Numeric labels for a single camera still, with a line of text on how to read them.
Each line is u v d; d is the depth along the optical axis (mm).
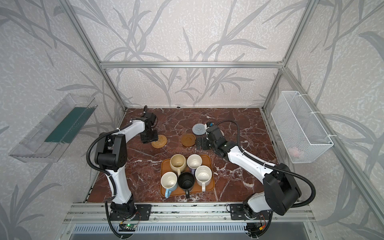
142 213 731
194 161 880
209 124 761
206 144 754
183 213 752
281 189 417
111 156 533
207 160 918
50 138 641
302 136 614
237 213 734
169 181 811
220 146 631
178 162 889
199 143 765
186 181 824
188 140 1015
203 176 839
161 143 994
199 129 1079
